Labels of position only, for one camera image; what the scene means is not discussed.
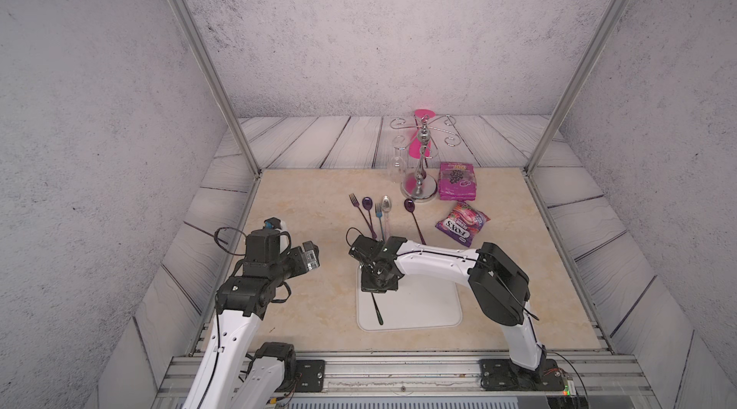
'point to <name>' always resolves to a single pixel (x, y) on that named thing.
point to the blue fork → (379, 213)
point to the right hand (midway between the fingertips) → (368, 291)
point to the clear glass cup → (399, 166)
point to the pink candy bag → (463, 223)
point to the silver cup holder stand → (421, 185)
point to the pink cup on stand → (422, 136)
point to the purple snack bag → (457, 181)
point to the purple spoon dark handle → (368, 204)
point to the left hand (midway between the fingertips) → (308, 252)
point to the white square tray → (421, 302)
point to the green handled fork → (379, 316)
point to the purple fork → (356, 204)
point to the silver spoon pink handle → (386, 204)
